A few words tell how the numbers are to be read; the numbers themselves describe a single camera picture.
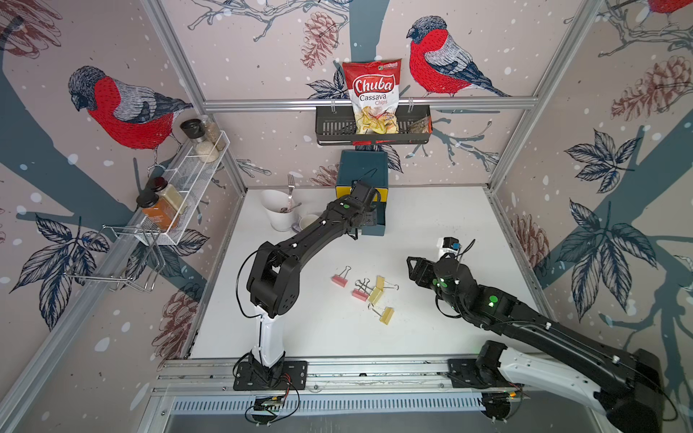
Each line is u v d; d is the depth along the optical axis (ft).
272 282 1.63
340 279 3.03
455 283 1.75
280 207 3.47
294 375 2.41
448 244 2.16
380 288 2.93
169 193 2.20
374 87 2.67
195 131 2.56
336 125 3.12
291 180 3.39
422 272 2.15
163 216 2.12
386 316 2.73
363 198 2.32
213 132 2.81
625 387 1.32
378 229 3.09
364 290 2.95
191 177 2.67
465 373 2.39
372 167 3.19
